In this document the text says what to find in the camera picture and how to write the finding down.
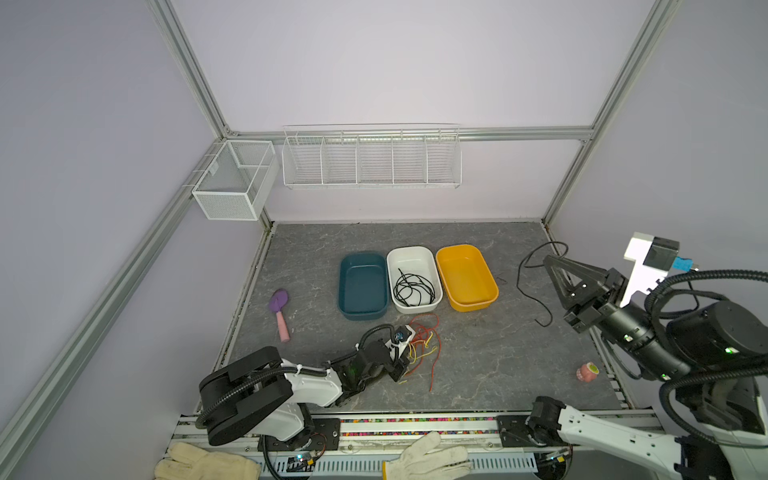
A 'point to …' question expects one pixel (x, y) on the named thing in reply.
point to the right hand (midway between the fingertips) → (549, 262)
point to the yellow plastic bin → (468, 280)
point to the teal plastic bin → (363, 285)
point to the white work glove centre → (420, 462)
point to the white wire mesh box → (237, 180)
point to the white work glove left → (189, 463)
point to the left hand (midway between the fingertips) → (410, 349)
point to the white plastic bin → (419, 260)
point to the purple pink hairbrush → (277, 302)
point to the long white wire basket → (372, 156)
